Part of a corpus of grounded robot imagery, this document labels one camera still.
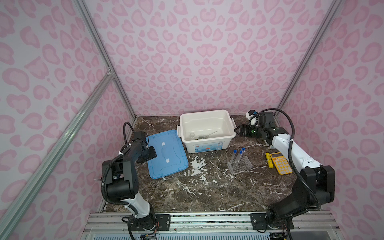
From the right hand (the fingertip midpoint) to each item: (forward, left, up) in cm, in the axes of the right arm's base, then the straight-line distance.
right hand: (241, 128), depth 85 cm
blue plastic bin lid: (-9, +42, -19) cm, 47 cm away
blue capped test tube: (-3, 0, -21) cm, 22 cm away
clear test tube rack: (-13, -2, -20) cm, 23 cm away
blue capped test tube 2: (-11, 0, -13) cm, 17 cm away
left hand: (-9, +54, -16) cm, 57 cm away
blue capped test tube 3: (-1, -6, -21) cm, 22 cm away
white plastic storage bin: (+11, +19, -18) cm, 28 cm away
